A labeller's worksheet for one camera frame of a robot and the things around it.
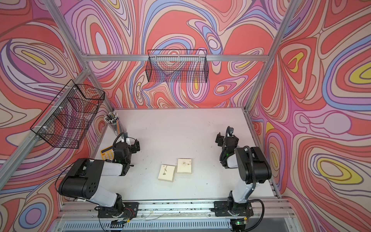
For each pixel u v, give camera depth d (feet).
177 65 3.13
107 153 3.05
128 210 2.40
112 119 2.98
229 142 2.46
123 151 2.34
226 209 2.34
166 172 2.71
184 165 2.82
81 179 1.49
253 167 1.49
